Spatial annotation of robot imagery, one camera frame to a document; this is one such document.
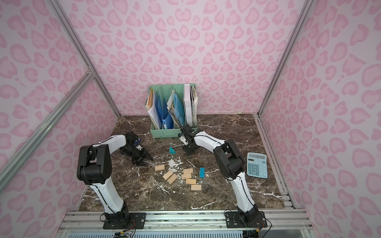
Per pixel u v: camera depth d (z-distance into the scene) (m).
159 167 0.91
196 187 0.84
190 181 0.86
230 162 0.55
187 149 0.88
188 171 0.90
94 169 0.51
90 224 0.74
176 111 0.91
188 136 0.80
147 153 0.84
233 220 0.72
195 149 0.92
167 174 0.88
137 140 1.04
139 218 0.73
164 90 1.05
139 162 0.85
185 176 0.88
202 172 0.89
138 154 0.82
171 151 0.98
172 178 0.86
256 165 0.90
